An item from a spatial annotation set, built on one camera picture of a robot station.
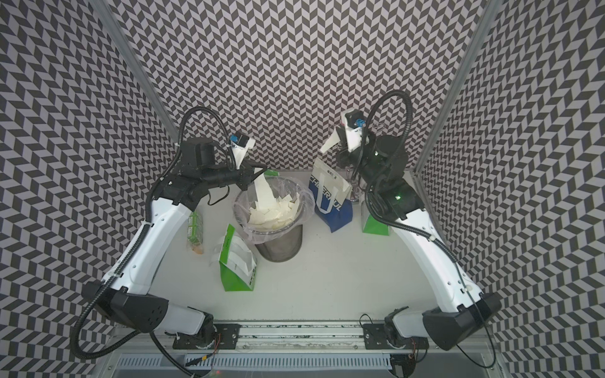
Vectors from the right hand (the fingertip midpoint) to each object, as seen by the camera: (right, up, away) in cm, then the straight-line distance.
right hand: (339, 132), depth 61 cm
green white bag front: (-34, -46, +18) cm, 60 cm away
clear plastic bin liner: (-30, -18, +19) cm, 40 cm away
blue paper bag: (0, -17, +22) cm, 28 cm away
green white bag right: (+16, -29, +30) cm, 45 cm away
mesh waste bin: (-16, -36, +20) cm, 44 cm away
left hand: (-21, -9, +8) cm, 24 cm away
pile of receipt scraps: (-18, -23, +20) cm, 36 cm away
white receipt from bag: (-21, -17, +6) cm, 27 cm away
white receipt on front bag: (-29, -35, +9) cm, 46 cm away
